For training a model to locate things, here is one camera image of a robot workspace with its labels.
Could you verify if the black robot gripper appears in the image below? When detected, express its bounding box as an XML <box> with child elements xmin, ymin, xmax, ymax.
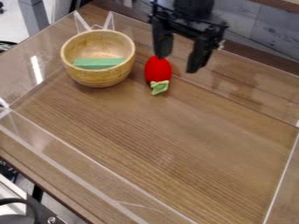
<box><xmin>148</xmin><ymin>0</ymin><xmax>229</xmax><ymax>74</ymax></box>

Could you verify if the green foam stick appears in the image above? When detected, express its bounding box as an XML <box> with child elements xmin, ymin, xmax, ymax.
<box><xmin>73</xmin><ymin>58</ymin><xmax>126</xmax><ymax>70</ymax></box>

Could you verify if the light wooden bowl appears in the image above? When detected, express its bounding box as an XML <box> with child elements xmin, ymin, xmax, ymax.
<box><xmin>60</xmin><ymin>30</ymin><xmax>136</xmax><ymax>88</ymax></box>

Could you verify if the red plush strawberry toy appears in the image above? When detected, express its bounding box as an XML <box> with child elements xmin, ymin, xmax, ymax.
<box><xmin>144</xmin><ymin>56</ymin><xmax>172</xmax><ymax>95</ymax></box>

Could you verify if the black table leg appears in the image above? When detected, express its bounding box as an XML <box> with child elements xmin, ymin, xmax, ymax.
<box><xmin>32</xmin><ymin>185</ymin><xmax>42</xmax><ymax>202</ymax></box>

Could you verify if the clear acrylic tray enclosure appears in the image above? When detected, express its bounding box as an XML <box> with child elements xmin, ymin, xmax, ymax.
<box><xmin>0</xmin><ymin>10</ymin><xmax>299</xmax><ymax>224</ymax></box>

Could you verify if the grey post top left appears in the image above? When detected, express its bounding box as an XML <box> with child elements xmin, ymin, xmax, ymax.
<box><xmin>17</xmin><ymin>0</ymin><xmax>50</xmax><ymax>36</ymax></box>

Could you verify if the black cable bottom left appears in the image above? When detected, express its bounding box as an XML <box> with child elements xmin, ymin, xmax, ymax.
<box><xmin>0</xmin><ymin>197</ymin><xmax>40</xmax><ymax>224</ymax></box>

